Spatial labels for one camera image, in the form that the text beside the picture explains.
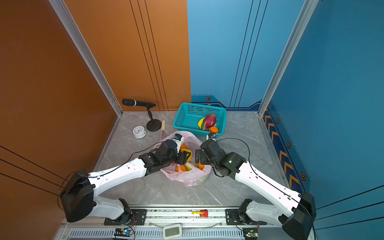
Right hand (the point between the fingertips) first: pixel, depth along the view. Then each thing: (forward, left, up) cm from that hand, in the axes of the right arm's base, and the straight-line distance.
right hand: (201, 154), depth 76 cm
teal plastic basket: (+46, +10, -17) cm, 50 cm away
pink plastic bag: (-10, +3, -3) cm, 11 cm away
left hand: (+4, +8, -4) cm, 10 cm away
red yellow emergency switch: (-23, -1, -18) cm, 29 cm away
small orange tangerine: (-2, +11, -10) cm, 15 cm away
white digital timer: (-31, +14, -16) cm, 38 cm away
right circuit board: (-31, -23, -21) cm, 44 cm away
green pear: (-2, +8, -12) cm, 15 cm away
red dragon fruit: (+32, -6, -11) cm, 35 cm away
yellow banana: (+34, 0, -15) cm, 37 cm away
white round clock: (+25, +43, -13) cm, 51 cm away
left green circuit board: (-31, +38, -19) cm, 53 cm away
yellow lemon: (+1, +10, +3) cm, 10 cm away
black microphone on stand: (+33, +36, -15) cm, 51 cm away
